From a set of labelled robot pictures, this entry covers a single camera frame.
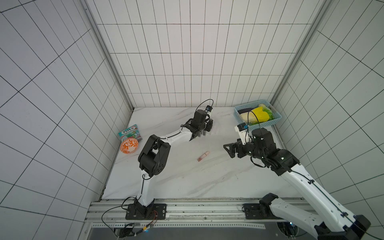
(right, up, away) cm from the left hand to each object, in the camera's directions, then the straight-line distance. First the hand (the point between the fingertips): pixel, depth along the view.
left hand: (208, 122), depth 95 cm
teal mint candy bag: (-54, -8, +7) cm, 54 cm away
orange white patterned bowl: (-52, -16, 0) cm, 54 cm away
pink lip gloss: (-4, -21, -3) cm, 22 cm away
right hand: (+6, -10, -23) cm, 26 cm away
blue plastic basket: (+29, +10, +19) cm, 37 cm away
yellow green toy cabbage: (+37, +4, +11) cm, 39 cm away
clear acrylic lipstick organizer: (-2, -8, +6) cm, 10 cm away
